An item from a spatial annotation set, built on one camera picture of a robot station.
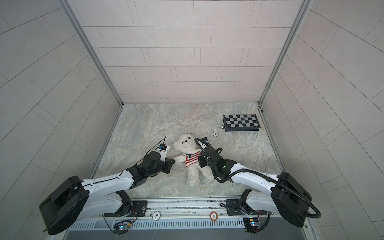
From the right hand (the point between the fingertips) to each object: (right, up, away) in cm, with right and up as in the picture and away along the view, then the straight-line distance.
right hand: (199, 154), depth 83 cm
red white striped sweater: (-4, -2, -2) cm, 5 cm away
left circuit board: (-34, -27, -18) cm, 47 cm away
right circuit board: (+24, -28, -15) cm, 40 cm away
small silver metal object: (+15, +14, +18) cm, 28 cm away
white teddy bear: (-7, +6, -1) cm, 9 cm away
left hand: (-12, -3, 0) cm, 12 cm away
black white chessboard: (+28, +17, +19) cm, 38 cm away
